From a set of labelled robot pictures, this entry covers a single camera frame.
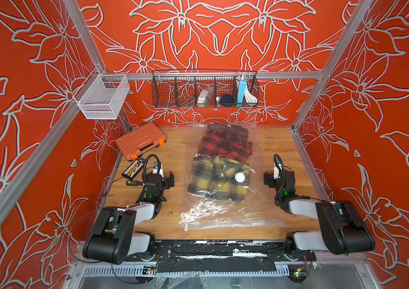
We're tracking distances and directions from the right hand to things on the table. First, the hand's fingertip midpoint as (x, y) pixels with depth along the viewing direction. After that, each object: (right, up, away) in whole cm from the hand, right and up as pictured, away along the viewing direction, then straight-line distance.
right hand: (274, 169), depth 91 cm
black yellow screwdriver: (-73, -7, +1) cm, 74 cm away
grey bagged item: (-37, +38, 0) cm, 53 cm away
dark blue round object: (-24, +37, +3) cm, 44 cm away
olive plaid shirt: (-28, -5, +1) cm, 29 cm away
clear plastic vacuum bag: (-39, -19, -8) cm, 44 cm away
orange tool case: (-75, +16, +15) cm, 79 cm away
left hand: (-59, -1, 0) cm, 59 cm away
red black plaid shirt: (-23, +15, +15) cm, 31 cm away
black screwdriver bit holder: (-76, 0, +7) cm, 76 cm away
